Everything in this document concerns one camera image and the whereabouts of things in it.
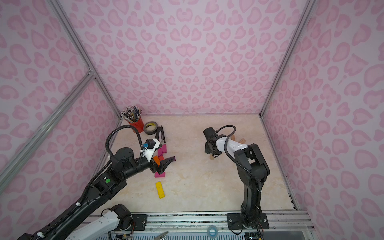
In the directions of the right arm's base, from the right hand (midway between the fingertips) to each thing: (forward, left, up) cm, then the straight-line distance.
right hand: (209, 149), depth 98 cm
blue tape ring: (-43, 0, 0) cm, 43 cm away
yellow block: (-26, +28, -1) cm, 38 cm away
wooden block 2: (-8, -10, +25) cm, 28 cm away
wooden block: (-5, -1, -1) cm, 6 cm away
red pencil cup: (+15, +49, +7) cm, 52 cm away
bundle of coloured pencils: (+18, +51, +15) cm, 56 cm away
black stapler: (+17, +36, 0) cm, 40 cm away
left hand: (-18, +19, +26) cm, 37 cm away
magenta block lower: (-17, +28, -2) cm, 33 cm away
